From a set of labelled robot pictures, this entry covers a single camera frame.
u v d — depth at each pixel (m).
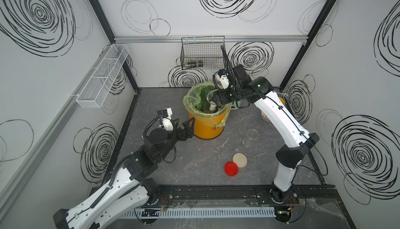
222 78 0.65
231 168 0.82
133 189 0.54
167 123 0.56
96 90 0.73
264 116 0.50
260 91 0.48
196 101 0.81
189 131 0.58
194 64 0.87
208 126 0.82
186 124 0.57
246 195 0.75
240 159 0.85
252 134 0.85
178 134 0.58
